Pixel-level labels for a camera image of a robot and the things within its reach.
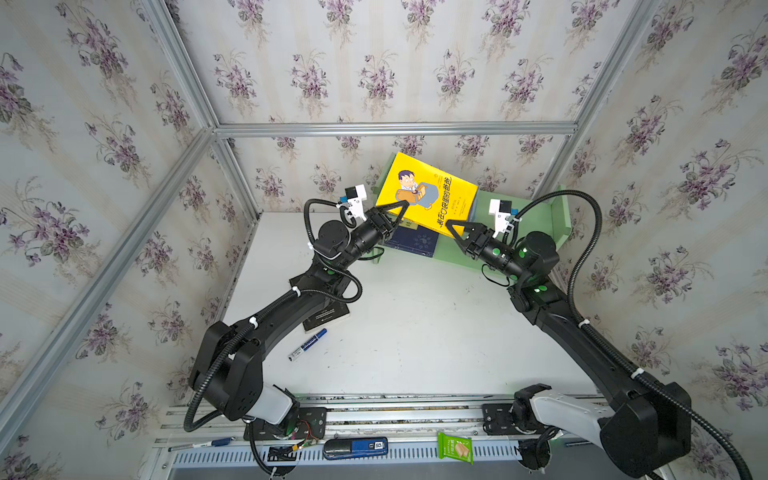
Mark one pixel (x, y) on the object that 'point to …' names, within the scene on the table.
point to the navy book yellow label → (417, 239)
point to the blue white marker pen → (303, 347)
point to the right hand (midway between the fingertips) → (444, 227)
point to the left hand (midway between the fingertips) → (410, 200)
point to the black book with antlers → (329, 313)
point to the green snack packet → (455, 447)
